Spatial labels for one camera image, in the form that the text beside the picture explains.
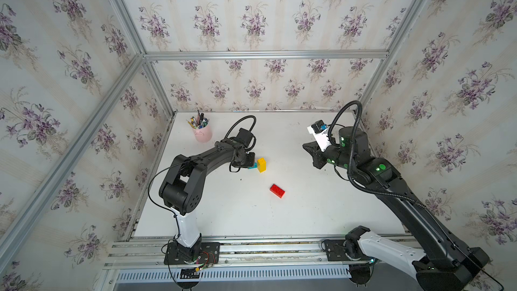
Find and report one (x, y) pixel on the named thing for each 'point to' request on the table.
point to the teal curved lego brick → (254, 167)
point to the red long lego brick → (274, 189)
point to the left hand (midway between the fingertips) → (251, 164)
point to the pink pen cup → (203, 135)
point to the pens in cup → (199, 122)
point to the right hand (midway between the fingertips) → (309, 145)
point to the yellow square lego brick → (262, 165)
